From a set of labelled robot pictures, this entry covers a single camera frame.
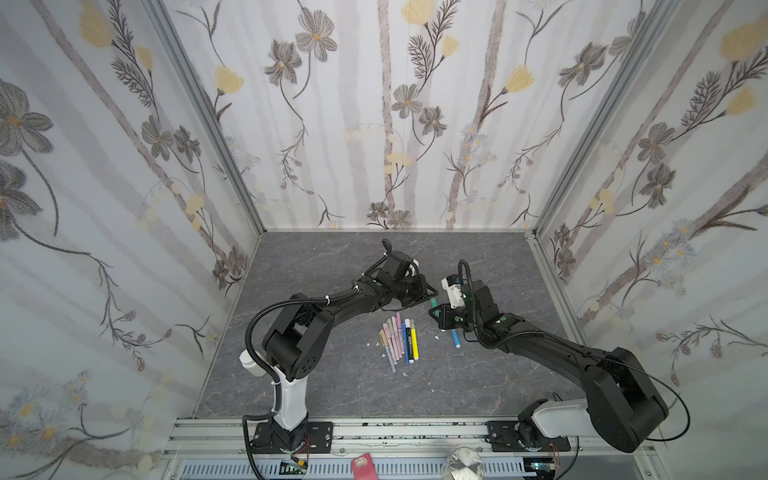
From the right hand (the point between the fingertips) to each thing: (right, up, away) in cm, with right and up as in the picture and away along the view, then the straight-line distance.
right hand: (425, 304), depth 85 cm
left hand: (+3, +5, +2) cm, 6 cm away
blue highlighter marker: (+10, -11, +6) cm, 16 cm away
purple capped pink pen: (-7, -10, +8) cm, 15 cm away
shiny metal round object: (+5, -27, -27) cm, 38 cm away
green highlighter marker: (+3, 0, +1) cm, 3 cm away
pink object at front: (-16, -37, -14) cm, 43 cm away
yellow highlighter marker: (-3, -14, +4) cm, 14 cm away
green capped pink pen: (-11, -8, +8) cm, 16 cm away
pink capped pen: (-9, -8, +9) cm, 15 cm away
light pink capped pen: (-12, -9, +8) cm, 17 cm away
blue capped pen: (-5, -13, +5) cm, 15 cm away
